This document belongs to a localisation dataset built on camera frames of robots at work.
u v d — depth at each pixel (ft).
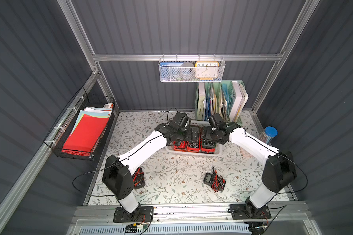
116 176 1.41
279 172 1.48
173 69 2.90
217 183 2.59
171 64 2.80
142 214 2.42
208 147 2.89
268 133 2.71
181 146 2.90
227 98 3.11
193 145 2.98
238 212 2.40
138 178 2.71
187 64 2.86
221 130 2.05
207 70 2.89
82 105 2.53
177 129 2.00
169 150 2.85
